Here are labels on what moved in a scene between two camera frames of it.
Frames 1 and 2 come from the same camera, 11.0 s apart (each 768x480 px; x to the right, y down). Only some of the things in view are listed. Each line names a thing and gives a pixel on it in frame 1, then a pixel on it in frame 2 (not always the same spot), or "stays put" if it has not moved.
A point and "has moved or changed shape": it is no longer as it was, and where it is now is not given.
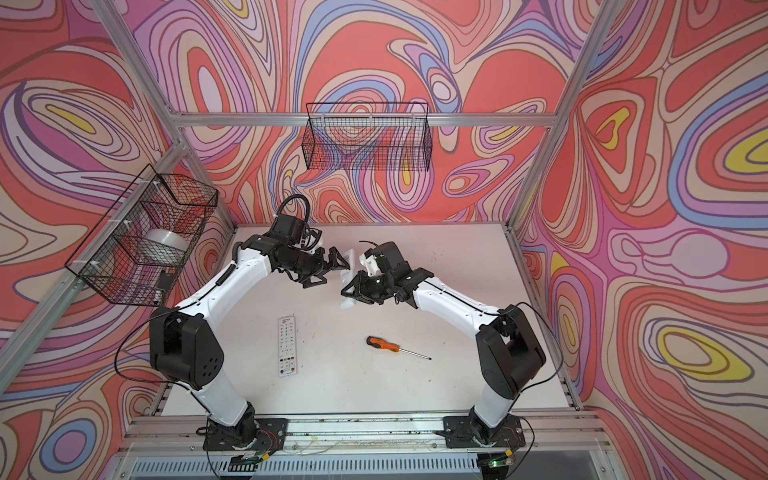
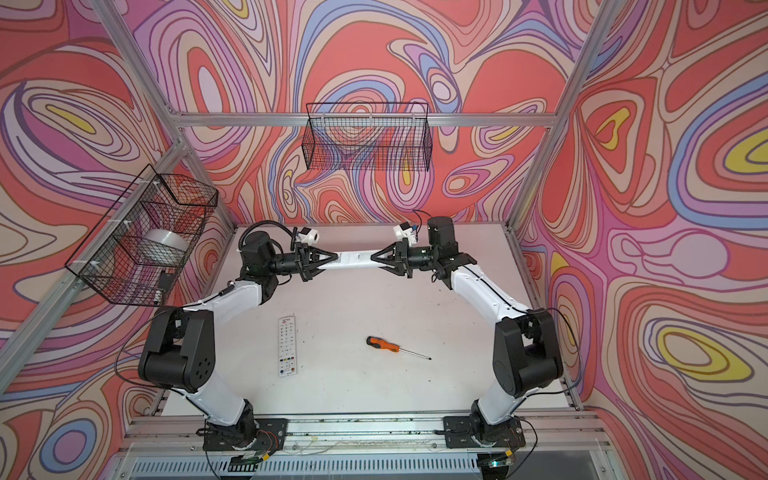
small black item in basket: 166,280 stays put
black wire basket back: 367,136 stays put
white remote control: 287,346 stays put
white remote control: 346,302 has moved or changed shape
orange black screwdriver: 380,343 stays put
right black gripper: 360,288 to 400,256
